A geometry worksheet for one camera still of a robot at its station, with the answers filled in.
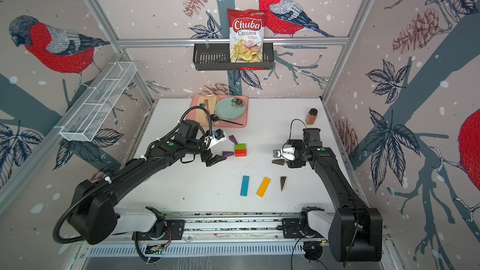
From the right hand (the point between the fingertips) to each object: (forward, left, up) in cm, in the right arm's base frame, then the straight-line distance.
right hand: (290, 145), depth 86 cm
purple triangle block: (-1, +31, -8) cm, 32 cm away
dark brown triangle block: (-4, +4, -9) cm, 11 cm away
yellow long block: (-16, +13, -13) cm, 24 cm away
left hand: (-4, +30, +7) cm, 31 cm away
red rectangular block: (+1, +24, -10) cm, 26 cm away
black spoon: (+23, +41, -9) cm, 48 cm away
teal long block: (-16, +21, -11) cm, 29 cm away
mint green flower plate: (+34, +33, -11) cm, 49 cm away
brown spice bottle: (+22, -15, -4) cm, 27 cm away
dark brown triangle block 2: (-12, +4, -10) cm, 16 cm away
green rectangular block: (+5, +25, -11) cm, 28 cm away
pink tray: (+24, +25, -11) cm, 36 cm away
